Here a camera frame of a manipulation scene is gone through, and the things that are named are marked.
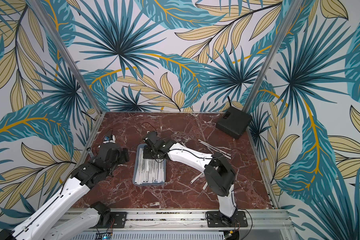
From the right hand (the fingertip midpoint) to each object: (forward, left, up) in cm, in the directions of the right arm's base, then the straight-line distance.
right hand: (144, 153), depth 83 cm
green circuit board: (-36, +17, -15) cm, 43 cm away
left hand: (-3, +11, +6) cm, 13 cm away
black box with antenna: (+29, -60, -8) cm, 67 cm away
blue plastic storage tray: (-3, +7, -9) cm, 12 cm away
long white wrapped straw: (+9, -44, -13) cm, 47 cm away
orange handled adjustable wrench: (+10, +40, -11) cm, 42 cm away
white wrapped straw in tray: (-6, -2, -11) cm, 12 cm away
